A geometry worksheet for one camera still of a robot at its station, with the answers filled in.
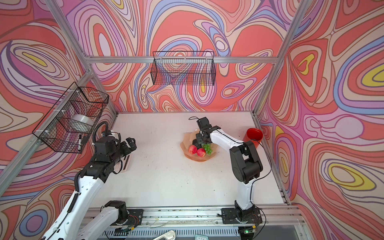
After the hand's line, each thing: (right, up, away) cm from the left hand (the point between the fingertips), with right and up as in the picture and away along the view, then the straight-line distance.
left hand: (129, 141), depth 77 cm
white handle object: (+23, -41, -11) cm, 48 cm away
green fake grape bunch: (+42, -5, +15) cm, 45 cm away
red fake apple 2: (+38, -8, +14) cm, 42 cm away
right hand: (+42, -1, +19) cm, 46 cm away
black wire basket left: (-30, +7, -8) cm, 32 cm away
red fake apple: (+33, -7, +16) cm, 37 cm away
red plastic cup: (+71, +3, +12) cm, 72 cm away
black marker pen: (-22, -1, -6) cm, 23 cm away
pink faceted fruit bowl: (+30, -2, +24) cm, 38 cm away
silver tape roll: (-21, +12, -4) cm, 24 cm away
